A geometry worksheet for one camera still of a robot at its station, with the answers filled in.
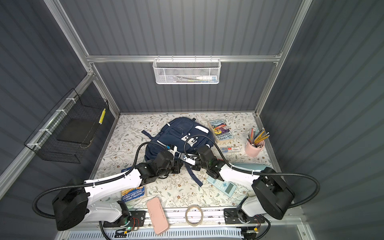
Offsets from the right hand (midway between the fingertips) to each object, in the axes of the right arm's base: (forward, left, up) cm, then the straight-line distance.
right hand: (190, 155), depth 85 cm
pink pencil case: (-31, +15, -8) cm, 35 cm away
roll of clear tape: (-29, +2, -9) cm, 30 cm away
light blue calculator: (-15, -20, -10) cm, 27 cm away
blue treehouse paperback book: (-19, +30, -7) cm, 36 cm away
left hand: (-5, +3, +1) cm, 6 cm away
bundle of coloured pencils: (+12, -40, 0) cm, 42 cm away
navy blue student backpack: (+16, +5, -5) cm, 17 cm away
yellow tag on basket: (+16, +49, +18) cm, 55 cm away
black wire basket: (+4, +59, +21) cm, 62 cm away
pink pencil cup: (+5, -37, -3) cm, 38 cm away
